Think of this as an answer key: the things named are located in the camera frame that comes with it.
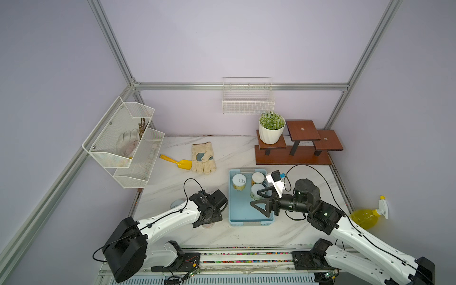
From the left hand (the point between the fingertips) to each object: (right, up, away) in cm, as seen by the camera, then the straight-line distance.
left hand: (209, 220), depth 82 cm
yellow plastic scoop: (-20, +25, +25) cm, 40 cm away
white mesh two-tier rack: (-38, +37, -4) cm, 53 cm away
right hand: (+20, +13, -13) cm, 28 cm away
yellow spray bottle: (+71, +3, -5) cm, 71 cm away
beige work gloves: (-8, +27, +26) cm, 38 cm away
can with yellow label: (+14, +16, +11) cm, 25 cm away
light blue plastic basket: (+15, +3, +3) cm, 16 cm away
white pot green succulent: (+30, +45, +5) cm, 54 cm away
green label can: (+22, +13, +7) cm, 26 cm away
